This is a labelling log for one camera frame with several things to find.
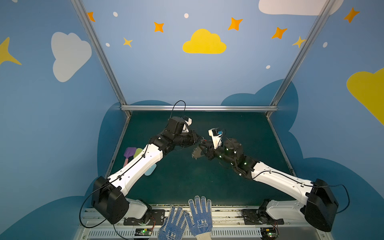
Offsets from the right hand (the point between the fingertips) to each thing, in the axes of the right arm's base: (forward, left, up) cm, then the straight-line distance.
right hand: (202, 142), depth 75 cm
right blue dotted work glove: (-32, 0, -24) cm, 40 cm away
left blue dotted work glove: (-36, +13, -23) cm, 45 cm away
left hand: (+1, -1, +2) cm, 3 cm away
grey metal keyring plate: (-1, +3, -9) cm, 10 cm away
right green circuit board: (-34, -35, -26) cm, 55 cm away
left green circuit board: (-37, +27, -24) cm, 52 cm away
